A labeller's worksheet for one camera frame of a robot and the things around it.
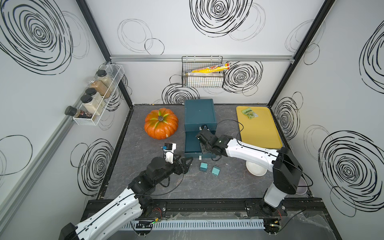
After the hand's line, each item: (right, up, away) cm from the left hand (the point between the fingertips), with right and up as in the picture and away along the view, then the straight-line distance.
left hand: (186, 157), depth 73 cm
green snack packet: (+47, +24, +42) cm, 67 cm away
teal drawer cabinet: (+6, +23, +14) cm, 28 cm away
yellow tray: (+50, +11, +29) cm, 59 cm away
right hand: (+10, +4, +12) cm, 16 cm away
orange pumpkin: (-17, +16, +20) cm, 31 cm away
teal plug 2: (+16, -11, +11) cm, 22 cm away
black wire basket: (+12, +42, +13) cm, 46 cm away
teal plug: (+9, -9, +13) cm, 19 cm away
